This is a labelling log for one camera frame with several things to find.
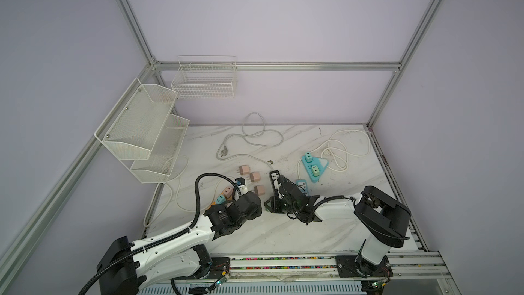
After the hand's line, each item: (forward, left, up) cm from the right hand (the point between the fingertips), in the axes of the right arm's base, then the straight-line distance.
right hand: (264, 205), depth 86 cm
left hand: (-2, +3, +7) cm, 8 cm away
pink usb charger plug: (+19, +10, -1) cm, 21 cm away
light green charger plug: (+16, -24, +4) cm, 29 cm away
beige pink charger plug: (+9, +2, -2) cm, 9 cm away
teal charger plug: (+24, -21, +3) cm, 32 cm away
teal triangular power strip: (+21, -28, +1) cm, 35 cm away
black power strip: (+16, -5, 0) cm, 16 cm away
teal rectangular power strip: (+11, -18, 0) cm, 21 cm away
